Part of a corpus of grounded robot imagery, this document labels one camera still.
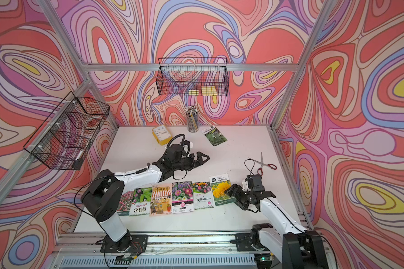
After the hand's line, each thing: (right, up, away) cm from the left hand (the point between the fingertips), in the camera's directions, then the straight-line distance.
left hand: (207, 161), depth 83 cm
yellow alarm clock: (-30, +15, +28) cm, 44 cm away
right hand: (+12, -20, +1) cm, 23 cm away
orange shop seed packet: (-24, -21, +3) cm, 32 cm away
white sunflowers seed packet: (-3, -18, +4) cm, 19 cm away
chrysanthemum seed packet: (-13, -19, +3) cm, 24 cm away
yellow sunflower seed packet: (+7, -14, +9) cm, 18 cm away
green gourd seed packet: (+6, +14, +31) cm, 35 cm away
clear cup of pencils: (-9, +25, +24) cm, 36 cm away
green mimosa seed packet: (-34, -20, +3) cm, 40 cm away
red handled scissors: (+31, -6, +13) cm, 34 cm away
